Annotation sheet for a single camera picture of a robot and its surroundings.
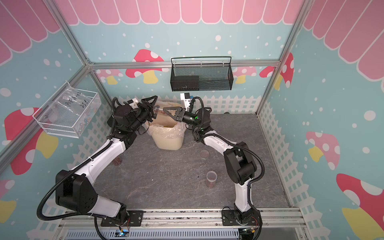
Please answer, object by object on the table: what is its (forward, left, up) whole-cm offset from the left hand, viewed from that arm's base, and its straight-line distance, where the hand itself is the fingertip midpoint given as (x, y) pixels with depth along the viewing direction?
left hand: (160, 101), depth 74 cm
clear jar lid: (-8, -24, -37) cm, 44 cm away
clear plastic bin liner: (-9, -8, -12) cm, 17 cm away
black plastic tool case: (+15, +45, -33) cm, 58 cm away
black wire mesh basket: (+33, -15, -4) cm, 37 cm away
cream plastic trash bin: (-4, +5, -33) cm, 33 cm away
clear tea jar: (-3, +1, -4) cm, 5 cm away
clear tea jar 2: (-28, -26, -26) cm, 47 cm away
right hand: (-7, -3, 0) cm, 8 cm away
